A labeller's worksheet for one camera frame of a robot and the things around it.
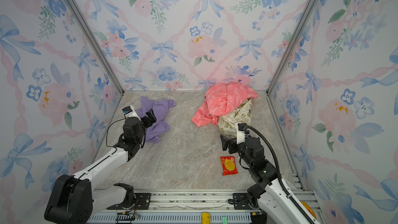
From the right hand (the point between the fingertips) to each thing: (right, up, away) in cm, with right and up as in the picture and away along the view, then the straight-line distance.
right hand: (229, 133), depth 77 cm
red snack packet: (+1, -19, +7) cm, 20 cm away
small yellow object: (-12, -37, -8) cm, 39 cm away
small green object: (-3, -37, -8) cm, 38 cm away
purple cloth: (-42, +12, +30) cm, 53 cm away
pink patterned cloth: (-1, +18, +24) cm, 30 cm away
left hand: (-43, +11, +7) cm, 45 cm away
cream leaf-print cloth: (+2, +2, +17) cm, 17 cm away
